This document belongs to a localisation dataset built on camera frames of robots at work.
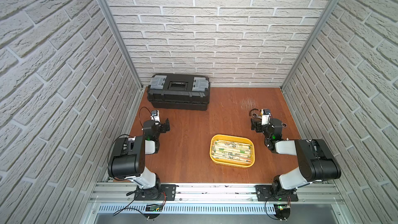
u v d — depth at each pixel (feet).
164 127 2.81
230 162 2.66
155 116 2.67
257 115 3.36
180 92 3.10
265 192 2.43
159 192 2.23
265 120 2.70
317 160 1.53
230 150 2.81
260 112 2.78
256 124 2.80
